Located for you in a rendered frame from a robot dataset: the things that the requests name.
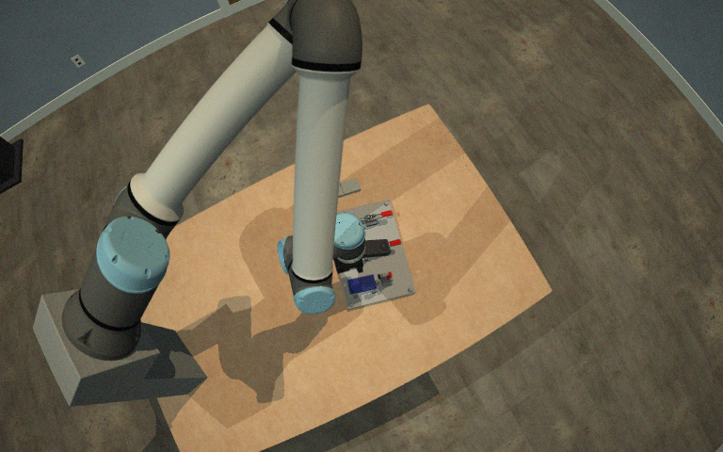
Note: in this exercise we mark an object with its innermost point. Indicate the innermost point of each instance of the grey toggle clamp with red handle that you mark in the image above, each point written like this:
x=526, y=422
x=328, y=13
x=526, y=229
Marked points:
x=385, y=276

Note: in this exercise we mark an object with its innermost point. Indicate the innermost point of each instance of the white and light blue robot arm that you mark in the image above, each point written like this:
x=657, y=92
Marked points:
x=132, y=255

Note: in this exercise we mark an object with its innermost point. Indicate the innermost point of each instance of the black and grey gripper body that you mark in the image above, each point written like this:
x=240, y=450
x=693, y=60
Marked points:
x=341, y=265

